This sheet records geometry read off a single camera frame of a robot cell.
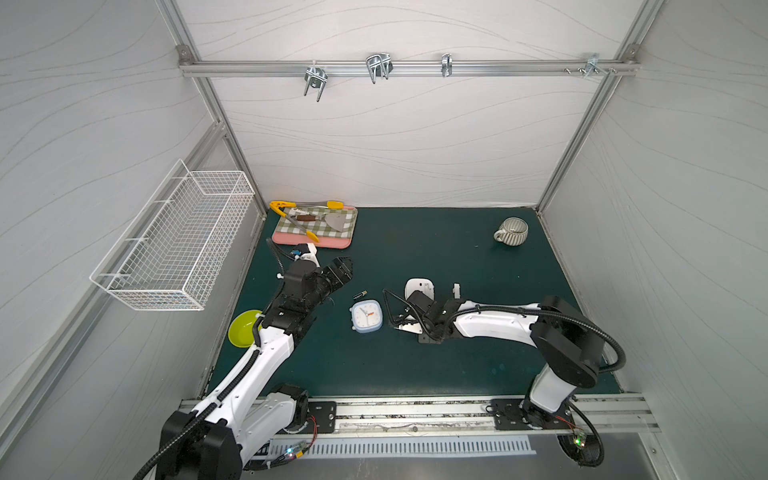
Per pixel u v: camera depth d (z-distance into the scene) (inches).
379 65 30.1
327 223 45.1
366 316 34.8
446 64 30.8
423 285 37.3
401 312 29.5
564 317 18.1
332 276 27.6
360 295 37.4
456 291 38.5
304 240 43.5
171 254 27.0
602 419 29.2
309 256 28.5
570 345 18.0
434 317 26.4
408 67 30.4
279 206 46.7
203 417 15.7
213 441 14.9
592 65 30.1
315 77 31.0
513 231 41.3
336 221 45.4
